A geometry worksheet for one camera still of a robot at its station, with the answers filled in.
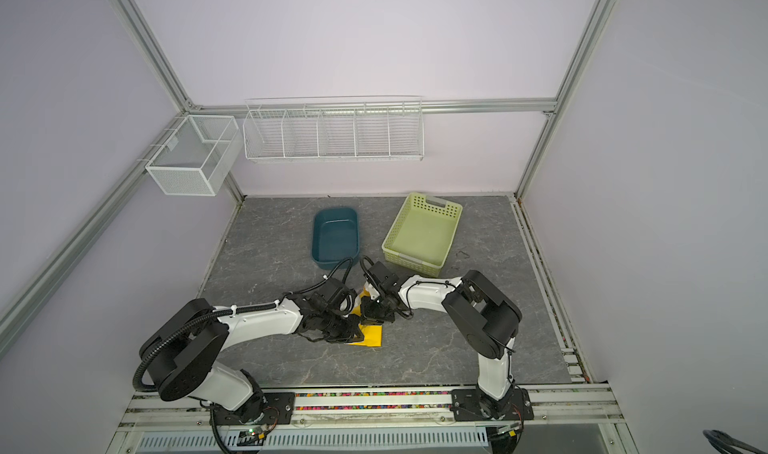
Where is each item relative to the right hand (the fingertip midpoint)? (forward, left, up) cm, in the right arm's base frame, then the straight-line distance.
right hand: (360, 324), depth 88 cm
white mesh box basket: (+49, +58, +25) cm, 80 cm away
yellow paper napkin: (-3, -4, +1) cm, 5 cm away
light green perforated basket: (+33, -19, +1) cm, 38 cm away
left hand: (-6, -1, +1) cm, 6 cm away
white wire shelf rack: (+56, +10, +30) cm, 64 cm away
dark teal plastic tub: (+33, +12, 0) cm, 35 cm away
